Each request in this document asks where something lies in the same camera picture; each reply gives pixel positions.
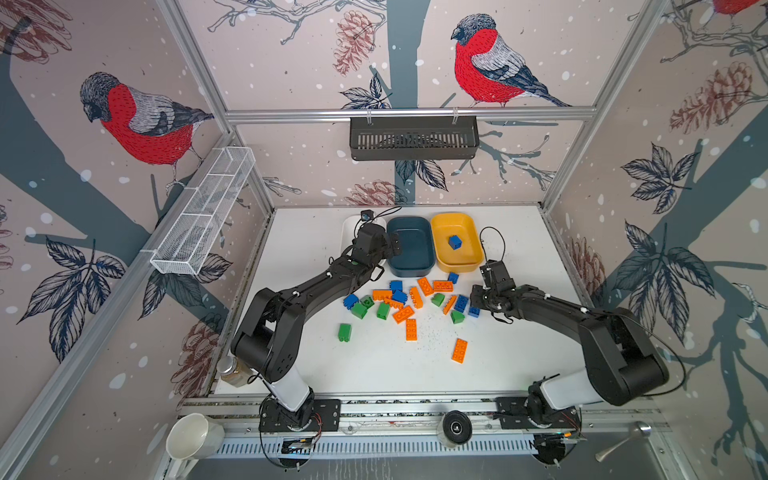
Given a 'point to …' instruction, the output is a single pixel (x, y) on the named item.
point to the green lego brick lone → (344, 332)
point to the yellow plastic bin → (469, 255)
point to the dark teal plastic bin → (417, 256)
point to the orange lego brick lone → (459, 350)
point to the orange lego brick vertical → (416, 297)
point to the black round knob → (457, 426)
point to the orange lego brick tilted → (403, 314)
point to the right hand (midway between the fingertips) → (476, 299)
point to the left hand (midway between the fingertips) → (386, 236)
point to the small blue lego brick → (455, 242)
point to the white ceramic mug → (194, 436)
